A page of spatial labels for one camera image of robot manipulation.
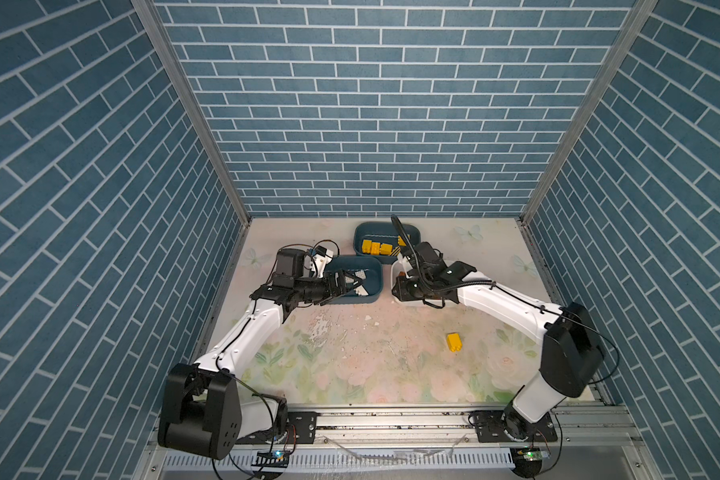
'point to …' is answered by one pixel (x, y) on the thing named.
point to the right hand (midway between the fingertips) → (390, 288)
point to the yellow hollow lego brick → (385, 249)
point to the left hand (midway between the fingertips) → (353, 287)
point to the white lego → (361, 291)
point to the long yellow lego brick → (375, 247)
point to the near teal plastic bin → (373, 283)
